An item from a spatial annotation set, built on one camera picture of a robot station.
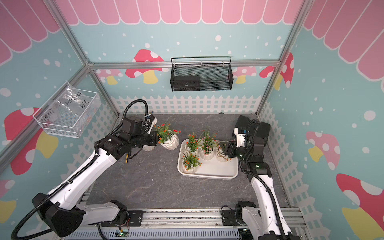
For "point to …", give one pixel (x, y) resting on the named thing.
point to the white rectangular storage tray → (212, 169)
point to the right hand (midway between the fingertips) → (224, 142)
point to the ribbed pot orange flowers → (194, 145)
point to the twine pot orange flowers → (190, 163)
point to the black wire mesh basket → (201, 73)
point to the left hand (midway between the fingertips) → (161, 138)
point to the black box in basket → (186, 83)
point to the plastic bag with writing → (82, 105)
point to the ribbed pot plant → (167, 137)
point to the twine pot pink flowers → (221, 156)
